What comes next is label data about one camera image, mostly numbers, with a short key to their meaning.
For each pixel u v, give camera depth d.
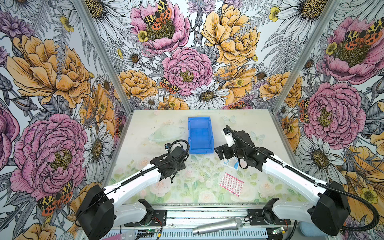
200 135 1.07
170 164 0.60
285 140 1.11
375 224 0.39
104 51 0.88
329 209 0.39
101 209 0.40
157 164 0.56
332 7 0.72
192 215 0.76
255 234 0.78
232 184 0.85
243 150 0.60
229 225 0.69
